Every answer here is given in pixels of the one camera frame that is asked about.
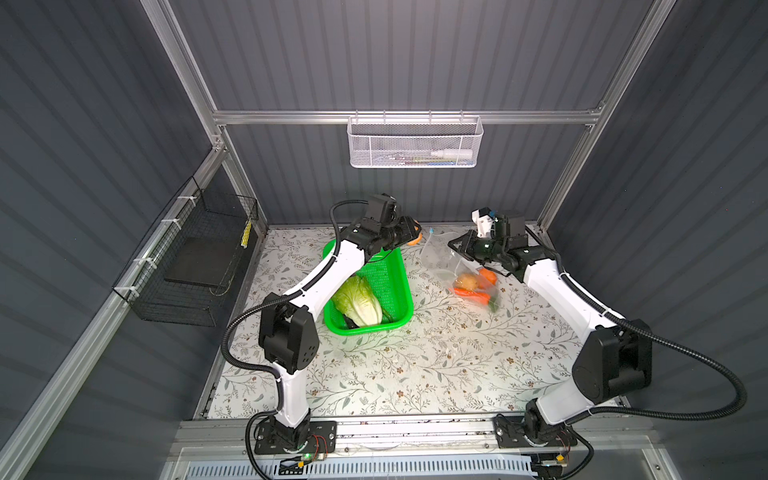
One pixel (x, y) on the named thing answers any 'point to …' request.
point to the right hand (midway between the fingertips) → (451, 244)
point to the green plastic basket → (389, 274)
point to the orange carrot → (479, 296)
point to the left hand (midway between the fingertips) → (416, 228)
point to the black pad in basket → (202, 260)
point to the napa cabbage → (357, 302)
